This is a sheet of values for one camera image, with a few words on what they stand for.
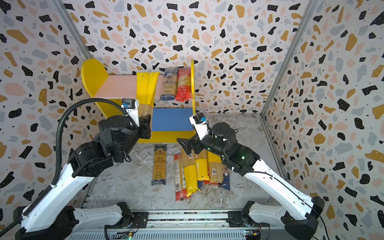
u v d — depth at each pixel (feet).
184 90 2.30
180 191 2.65
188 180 2.65
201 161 2.95
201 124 1.64
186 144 1.72
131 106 1.48
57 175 1.17
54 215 1.23
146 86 1.89
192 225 2.40
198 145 1.75
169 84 2.45
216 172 2.80
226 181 2.78
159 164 2.96
